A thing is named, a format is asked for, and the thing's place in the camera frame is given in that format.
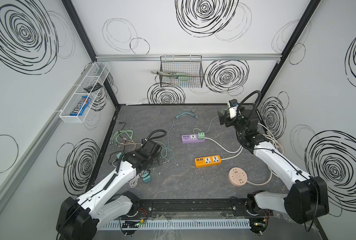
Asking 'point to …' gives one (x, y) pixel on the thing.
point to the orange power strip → (208, 161)
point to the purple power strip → (191, 138)
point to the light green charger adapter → (201, 135)
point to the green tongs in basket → (176, 75)
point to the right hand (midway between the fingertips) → (228, 107)
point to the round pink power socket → (237, 176)
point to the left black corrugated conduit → (156, 136)
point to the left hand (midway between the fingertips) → (154, 161)
